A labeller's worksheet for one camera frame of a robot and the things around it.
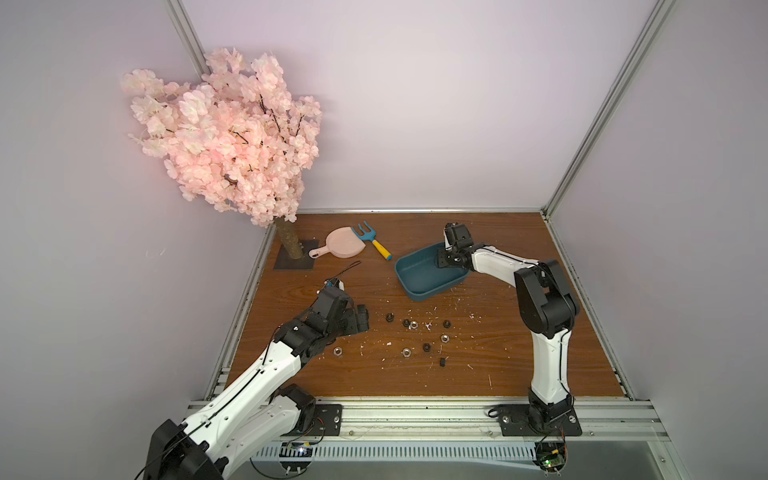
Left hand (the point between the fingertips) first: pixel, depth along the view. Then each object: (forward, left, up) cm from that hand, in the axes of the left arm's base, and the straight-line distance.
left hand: (359, 314), depth 80 cm
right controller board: (-30, -48, -13) cm, 58 cm away
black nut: (+4, -8, -11) cm, 14 cm away
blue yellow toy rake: (+38, +1, -11) cm, 39 cm away
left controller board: (-31, +15, -15) cm, 37 cm away
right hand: (+28, -27, -6) cm, 39 cm away
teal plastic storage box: (+20, -18, -11) cm, 29 cm away
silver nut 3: (-7, -13, -10) cm, 18 cm away
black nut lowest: (-9, -24, -12) cm, 28 cm away
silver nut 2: (-3, -25, -10) cm, 27 cm away
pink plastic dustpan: (+34, +11, -10) cm, 37 cm away
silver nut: (+2, -16, -11) cm, 19 cm away
